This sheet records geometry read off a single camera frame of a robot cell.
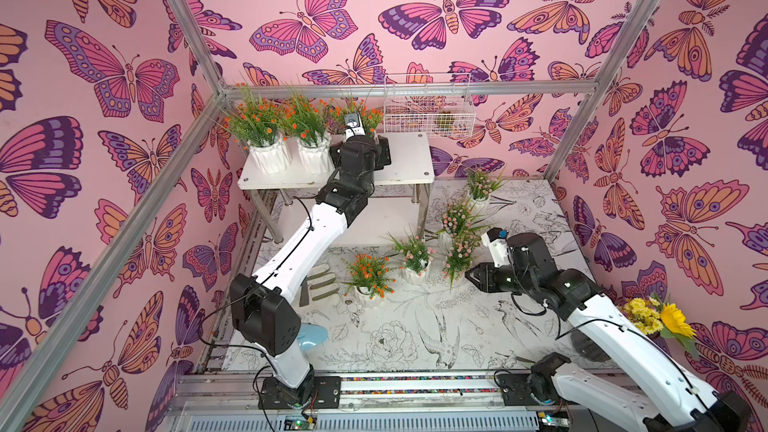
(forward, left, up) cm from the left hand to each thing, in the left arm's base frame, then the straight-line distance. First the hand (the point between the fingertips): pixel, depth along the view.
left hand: (368, 138), depth 76 cm
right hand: (-26, -26, -21) cm, 43 cm away
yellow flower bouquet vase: (-42, -60, -14) cm, 74 cm away
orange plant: (-27, 0, -25) cm, 36 cm away
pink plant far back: (+8, -36, -25) cm, 44 cm away
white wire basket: (+21, -19, -7) cm, 29 cm away
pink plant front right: (-20, -25, -27) cm, 41 cm away
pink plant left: (-19, -13, -27) cm, 36 cm away
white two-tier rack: (-4, -11, -5) cm, 13 cm away
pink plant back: (-11, -25, -25) cm, 37 cm away
